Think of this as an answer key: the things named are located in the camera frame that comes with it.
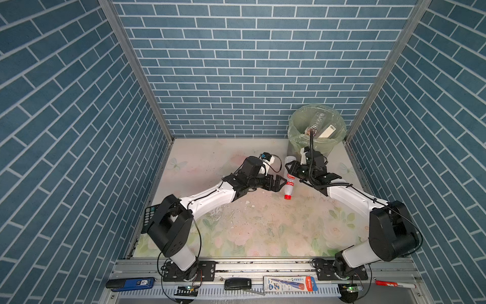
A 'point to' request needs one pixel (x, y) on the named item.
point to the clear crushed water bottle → (318, 120)
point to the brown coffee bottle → (314, 129)
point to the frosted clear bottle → (328, 132)
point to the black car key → (236, 283)
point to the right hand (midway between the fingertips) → (285, 163)
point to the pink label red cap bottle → (288, 178)
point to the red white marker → (396, 284)
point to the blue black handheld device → (130, 284)
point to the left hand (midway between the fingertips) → (279, 180)
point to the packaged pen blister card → (289, 284)
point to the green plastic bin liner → (328, 125)
